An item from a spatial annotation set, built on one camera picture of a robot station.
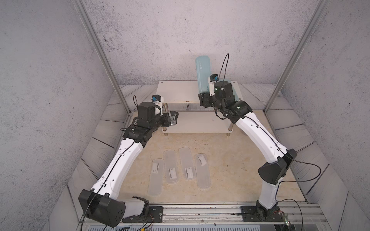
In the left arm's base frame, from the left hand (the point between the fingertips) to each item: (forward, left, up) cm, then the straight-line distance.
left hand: (173, 113), depth 73 cm
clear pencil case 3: (-11, -7, -35) cm, 37 cm away
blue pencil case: (+12, -34, +1) cm, 36 cm away
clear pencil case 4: (-17, -16, -33) cm, 41 cm away
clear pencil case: (-21, +12, -34) cm, 42 cm away
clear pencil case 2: (-18, +3, -33) cm, 38 cm away
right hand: (+7, -17, +6) cm, 19 cm away
